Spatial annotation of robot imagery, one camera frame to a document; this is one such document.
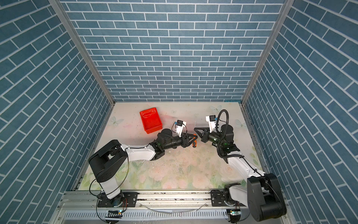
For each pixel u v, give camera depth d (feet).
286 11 2.38
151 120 3.47
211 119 2.37
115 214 2.37
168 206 2.41
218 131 2.37
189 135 2.45
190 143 2.47
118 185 1.46
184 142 2.37
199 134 2.52
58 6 2.28
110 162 1.56
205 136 2.32
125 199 2.38
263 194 1.35
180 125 2.47
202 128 2.46
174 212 2.32
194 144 2.58
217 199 2.42
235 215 2.41
